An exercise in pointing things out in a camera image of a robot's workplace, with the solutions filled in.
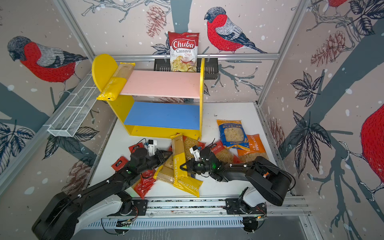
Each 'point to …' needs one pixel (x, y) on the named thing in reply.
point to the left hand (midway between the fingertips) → (171, 154)
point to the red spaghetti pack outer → (119, 163)
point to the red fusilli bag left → (188, 143)
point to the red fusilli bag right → (224, 154)
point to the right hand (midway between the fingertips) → (178, 171)
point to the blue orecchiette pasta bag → (233, 133)
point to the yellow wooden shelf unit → (156, 102)
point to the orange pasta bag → (256, 149)
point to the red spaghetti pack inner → (133, 147)
